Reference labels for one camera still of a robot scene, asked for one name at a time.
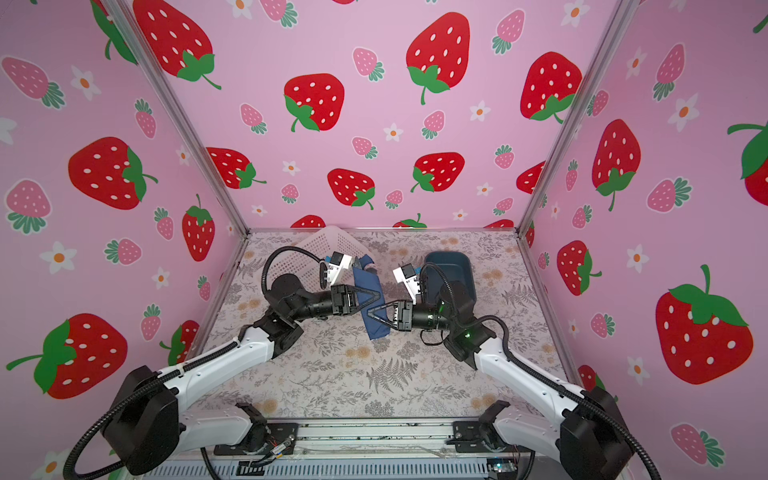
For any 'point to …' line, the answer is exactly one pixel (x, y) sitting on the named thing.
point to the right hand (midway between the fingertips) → (368, 317)
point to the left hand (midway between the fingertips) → (377, 301)
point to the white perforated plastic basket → (321, 243)
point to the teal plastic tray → (456, 266)
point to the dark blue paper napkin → (367, 277)
